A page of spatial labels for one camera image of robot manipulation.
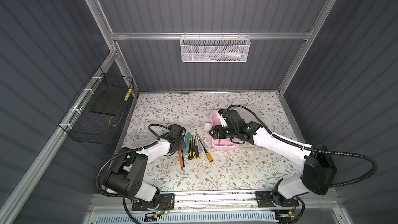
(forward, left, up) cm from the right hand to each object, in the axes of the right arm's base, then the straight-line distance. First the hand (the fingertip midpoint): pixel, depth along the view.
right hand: (214, 133), depth 82 cm
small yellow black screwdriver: (-5, +10, -13) cm, 17 cm away
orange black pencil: (-9, +19, -13) cm, 25 cm away
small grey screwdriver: (-3, +8, -14) cm, 17 cm away
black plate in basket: (+9, +53, +16) cm, 56 cm away
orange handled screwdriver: (-7, +3, -14) cm, 16 cm away
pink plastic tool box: (-2, -5, -9) cm, 11 cm away
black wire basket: (0, +57, +16) cm, 59 cm away
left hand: (0, +20, -13) cm, 24 cm away
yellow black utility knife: (+2, +16, -13) cm, 20 cm away
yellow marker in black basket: (+17, +46, +15) cm, 51 cm away
